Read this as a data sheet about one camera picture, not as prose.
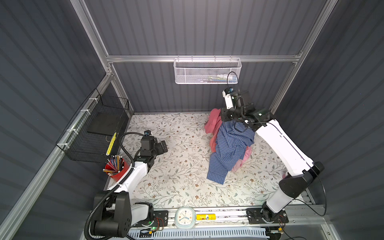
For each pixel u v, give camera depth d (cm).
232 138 83
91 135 72
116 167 81
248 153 95
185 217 71
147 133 77
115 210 41
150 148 69
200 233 77
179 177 87
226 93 64
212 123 81
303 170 42
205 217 72
